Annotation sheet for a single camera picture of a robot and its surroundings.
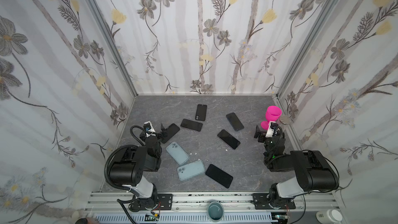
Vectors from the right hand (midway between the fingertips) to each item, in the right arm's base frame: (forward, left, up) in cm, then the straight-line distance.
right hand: (263, 124), depth 89 cm
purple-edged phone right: (-2, +21, -14) cm, 25 cm away
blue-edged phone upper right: (+9, +13, -13) cm, 20 cm away
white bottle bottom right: (-44, -18, -1) cm, 48 cm away
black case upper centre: (+18, +37, -16) cm, 44 cm away
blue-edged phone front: (-27, +26, -13) cm, 39 cm away
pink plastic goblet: (+5, -5, +4) cm, 8 cm away
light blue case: (-14, +50, -14) cm, 54 cm away
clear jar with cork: (+13, -24, -13) cm, 30 cm away
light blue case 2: (-24, +42, -13) cm, 50 cm away
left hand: (-1, +66, -2) cm, 66 cm away
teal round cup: (-43, +28, -11) cm, 53 cm away
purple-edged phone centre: (+7, +43, -17) cm, 47 cm away
